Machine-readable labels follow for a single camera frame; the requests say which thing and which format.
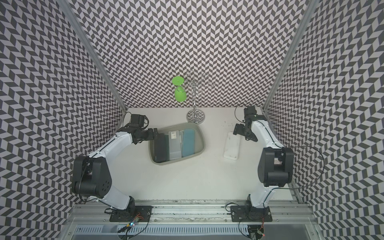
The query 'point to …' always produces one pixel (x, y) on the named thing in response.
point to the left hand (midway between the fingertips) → (150, 135)
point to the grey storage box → (200, 143)
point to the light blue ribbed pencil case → (188, 142)
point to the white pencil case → (232, 147)
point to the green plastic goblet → (180, 93)
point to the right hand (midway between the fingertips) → (243, 137)
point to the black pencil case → (159, 148)
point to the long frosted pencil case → (174, 144)
